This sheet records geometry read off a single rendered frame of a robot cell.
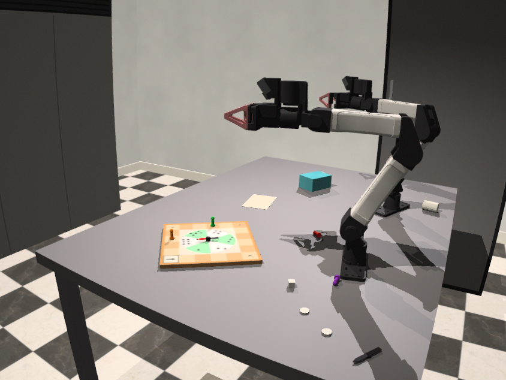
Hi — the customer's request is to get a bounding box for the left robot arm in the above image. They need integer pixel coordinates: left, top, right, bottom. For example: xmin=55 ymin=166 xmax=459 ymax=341
xmin=257 ymin=77 xmax=423 ymax=282

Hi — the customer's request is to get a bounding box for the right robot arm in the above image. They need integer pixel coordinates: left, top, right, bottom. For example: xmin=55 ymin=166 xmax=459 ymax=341
xmin=339 ymin=76 xmax=441 ymax=217

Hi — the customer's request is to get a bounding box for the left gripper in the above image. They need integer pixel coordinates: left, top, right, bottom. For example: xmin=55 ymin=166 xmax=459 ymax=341
xmin=224 ymin=103 xmax=280 ymax=131

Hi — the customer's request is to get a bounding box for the teal rectangular block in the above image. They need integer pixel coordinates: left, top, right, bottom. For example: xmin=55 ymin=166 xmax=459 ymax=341
xmin=299 ymin=171 xmax=332 ymax=192

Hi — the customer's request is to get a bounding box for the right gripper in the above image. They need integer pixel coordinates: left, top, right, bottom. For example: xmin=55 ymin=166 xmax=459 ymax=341
xmin=319 ymin=92 xmax=352 ymax=109

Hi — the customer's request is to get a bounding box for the cream cylinder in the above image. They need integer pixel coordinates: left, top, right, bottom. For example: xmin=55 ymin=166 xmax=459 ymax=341
xmin=422 ymin=200 xmax=439 ymax=213

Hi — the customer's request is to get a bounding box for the cream flat rectangular sheet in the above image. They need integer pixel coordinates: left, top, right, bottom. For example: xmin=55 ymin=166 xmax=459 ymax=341
xmin=242 ymin=194 xmax=277 ymax=210

